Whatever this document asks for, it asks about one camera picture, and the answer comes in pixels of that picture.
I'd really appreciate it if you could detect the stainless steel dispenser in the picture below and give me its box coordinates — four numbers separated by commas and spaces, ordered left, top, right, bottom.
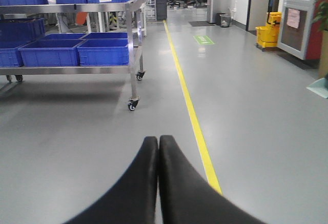
206, 0, 233, 24

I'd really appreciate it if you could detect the white framed glass door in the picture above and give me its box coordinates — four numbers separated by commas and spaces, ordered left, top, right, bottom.
277, 0, 321, 60

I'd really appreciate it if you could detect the dark floor mat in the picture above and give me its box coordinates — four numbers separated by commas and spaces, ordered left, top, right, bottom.
188, 21, 216, 27

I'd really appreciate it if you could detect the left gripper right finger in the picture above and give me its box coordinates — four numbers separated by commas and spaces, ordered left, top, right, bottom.
158, 135, 267, 224

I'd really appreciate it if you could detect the wire waste basket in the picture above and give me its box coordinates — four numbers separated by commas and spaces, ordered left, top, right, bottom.
219, 13, 233, 28

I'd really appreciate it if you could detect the grey cabinet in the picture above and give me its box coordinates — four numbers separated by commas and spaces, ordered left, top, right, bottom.
155, 0, 168, 21

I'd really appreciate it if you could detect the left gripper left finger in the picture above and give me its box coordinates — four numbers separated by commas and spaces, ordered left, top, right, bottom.
64, 136, 159, 224

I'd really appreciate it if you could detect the steel rack on castors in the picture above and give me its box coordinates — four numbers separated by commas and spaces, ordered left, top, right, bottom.
0, 0, 150, 111

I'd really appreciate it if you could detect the orange panel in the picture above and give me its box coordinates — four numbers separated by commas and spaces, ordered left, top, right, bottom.
75, 12, 88, 27

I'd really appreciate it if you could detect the yellow mop bucket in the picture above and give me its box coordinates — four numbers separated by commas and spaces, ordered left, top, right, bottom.
255, 12, 282, 52

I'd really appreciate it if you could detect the pale green tray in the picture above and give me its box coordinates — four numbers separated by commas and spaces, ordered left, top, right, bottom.
306, 77, 328, 99

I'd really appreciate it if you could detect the green potted plant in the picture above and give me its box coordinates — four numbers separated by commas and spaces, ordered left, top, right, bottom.
311, 0, 328, 79

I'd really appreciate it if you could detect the row of blue bins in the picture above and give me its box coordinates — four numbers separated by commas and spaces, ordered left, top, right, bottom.
0, 0, 133, 68

